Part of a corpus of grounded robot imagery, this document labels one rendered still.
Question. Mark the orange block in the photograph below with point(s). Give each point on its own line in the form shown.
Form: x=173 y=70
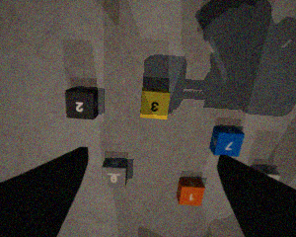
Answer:
x=190 y=191

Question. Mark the blue block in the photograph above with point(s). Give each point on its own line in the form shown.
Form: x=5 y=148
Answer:
x=226 y=141

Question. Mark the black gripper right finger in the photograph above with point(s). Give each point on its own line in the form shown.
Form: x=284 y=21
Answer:
x=262 y=206

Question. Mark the olive yellow block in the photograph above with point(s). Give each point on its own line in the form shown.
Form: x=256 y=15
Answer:
x=155 y=103

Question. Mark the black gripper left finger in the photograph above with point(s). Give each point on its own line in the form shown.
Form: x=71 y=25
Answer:
x=36 y=202

